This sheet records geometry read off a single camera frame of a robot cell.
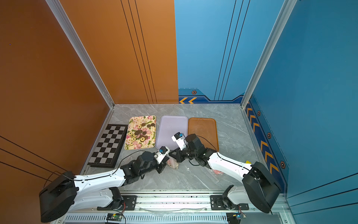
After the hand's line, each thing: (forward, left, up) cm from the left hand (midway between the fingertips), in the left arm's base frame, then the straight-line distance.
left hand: (170, 155), depth 81 cm
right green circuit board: (-28, -35, -11) cm, 46 cm away
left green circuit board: (-29, +28, -12) cm, 42 cm away
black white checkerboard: (+5, +42, -5) cm, 42 cm away
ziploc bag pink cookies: (-7, -28, -6) cm, 29 cm away
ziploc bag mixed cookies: (-4, -1, 0) cm, 4 cm away
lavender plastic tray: (+28, +4, -9) cm, 30 cm away
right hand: (-1, -1, +4) cm, 4 cm away
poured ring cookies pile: (+19, +23, -8) cm, 31 cm away
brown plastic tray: (+25, -24, -8) cm, 35 cm away
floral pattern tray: (+32, +32, -9) cm, 46 cm away
